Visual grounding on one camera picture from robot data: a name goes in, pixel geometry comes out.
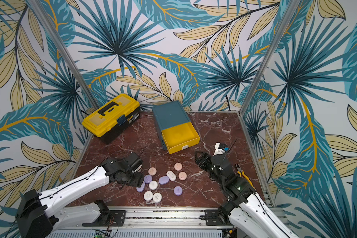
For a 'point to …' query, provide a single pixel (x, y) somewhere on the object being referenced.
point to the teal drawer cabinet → (168, 115)
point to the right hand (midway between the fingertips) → (198, 154)
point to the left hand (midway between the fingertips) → (135, 183)
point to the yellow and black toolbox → (112, 118)
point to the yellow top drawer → (179, 137)
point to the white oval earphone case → (171, 175)
